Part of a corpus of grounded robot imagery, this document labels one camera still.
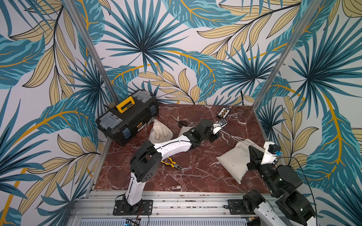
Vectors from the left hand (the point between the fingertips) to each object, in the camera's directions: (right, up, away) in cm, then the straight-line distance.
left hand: (215, 127), depth 85 cm
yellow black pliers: (-26, -23, +2) cm, 35 cm away
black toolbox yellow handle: (-54, +6, +6) cm, 55 cm away
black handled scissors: (-21, +2, +24) cm, 31 cm away
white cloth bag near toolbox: (-35, -4, +7) cm, 36 cm away
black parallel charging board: (+14, +11, +28) cm, 33 cm away
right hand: (+9, -8, -23) cm, 25 cm away
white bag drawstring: (+17, -8, +19) cm, 27 cm away
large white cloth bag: (+12, -20, 0) cm, 24 cm away
